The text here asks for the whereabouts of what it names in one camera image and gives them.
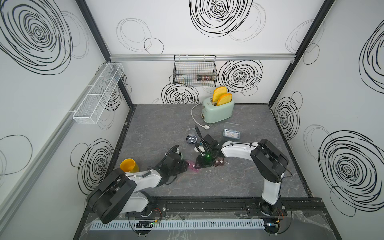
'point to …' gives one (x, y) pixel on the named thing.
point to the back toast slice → (218, 92)
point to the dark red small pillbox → (219, 161)
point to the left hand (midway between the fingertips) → (189, 165)
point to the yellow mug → (129, 165)
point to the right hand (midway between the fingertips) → (197, 168)
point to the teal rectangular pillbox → (231, 133)
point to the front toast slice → (224, 99)
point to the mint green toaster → (211, 113)
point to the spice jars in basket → (204, 77)
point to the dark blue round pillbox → (191, 139)
